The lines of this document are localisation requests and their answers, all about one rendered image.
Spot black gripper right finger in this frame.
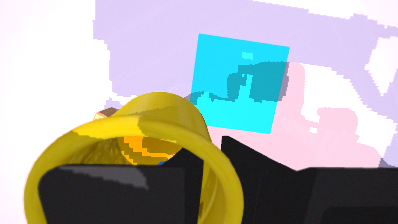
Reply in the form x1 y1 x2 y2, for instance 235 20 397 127
221 136 398 224

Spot yellow cup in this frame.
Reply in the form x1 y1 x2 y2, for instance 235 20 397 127
23 92 244 224

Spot orange flat bar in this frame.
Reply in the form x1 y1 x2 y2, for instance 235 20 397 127
93 107 118 120

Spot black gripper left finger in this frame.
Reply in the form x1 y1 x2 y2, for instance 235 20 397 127
37 148 204 224

